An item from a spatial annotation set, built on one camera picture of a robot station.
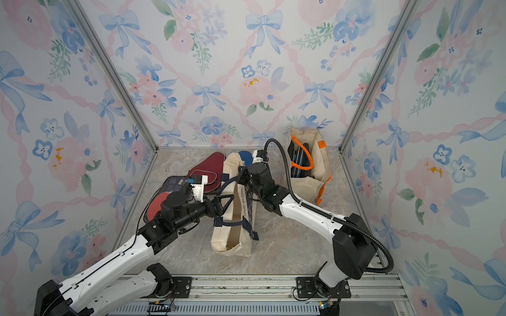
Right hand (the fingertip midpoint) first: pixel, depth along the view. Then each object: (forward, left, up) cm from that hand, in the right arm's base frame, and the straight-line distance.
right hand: (231, 162), depth 81 cm
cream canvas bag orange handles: (-8, -33, -7) cm, 35 cm away
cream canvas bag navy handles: (-26, -2, -8) cm, 27 cm away
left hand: (-16, 0, 0) cm, 16 cm away
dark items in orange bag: (+11, -29, -7) cm, 32 cm away
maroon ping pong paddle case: (+18, +15, -25) cm, 35 cm away
